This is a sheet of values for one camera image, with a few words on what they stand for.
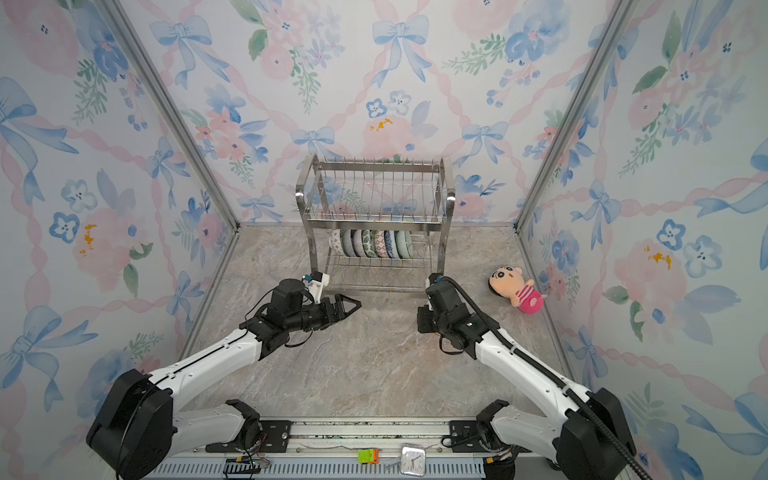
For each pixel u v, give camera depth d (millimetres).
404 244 1003
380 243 1003
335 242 1004
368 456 691
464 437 732
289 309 649
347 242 1004
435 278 732
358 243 1004
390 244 1001
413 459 701
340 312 708
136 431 403
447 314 607
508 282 950
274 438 736
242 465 731
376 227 918
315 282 761
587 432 397
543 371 458
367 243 1003
